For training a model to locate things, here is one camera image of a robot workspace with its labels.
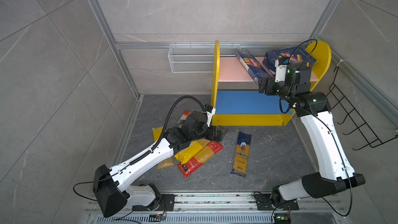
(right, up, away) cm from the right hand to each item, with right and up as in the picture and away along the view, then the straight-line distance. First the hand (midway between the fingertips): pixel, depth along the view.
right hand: (268, 79), depth 68 cm
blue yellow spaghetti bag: (-7, -39, +18) cm, 44 cm away
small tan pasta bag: (-49, -43, +17) cm, 67 cm away
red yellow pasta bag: (-23, -37, +22) cm, 49 cm away
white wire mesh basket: (-33, +18, +28) cm, 47 cm away
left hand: (-21, -21, +2) cm, 30 cm away
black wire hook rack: (+37, -21, -5) cm, 43 cm away
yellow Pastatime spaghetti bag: (-39, -39, +16) cm, 58 cm away
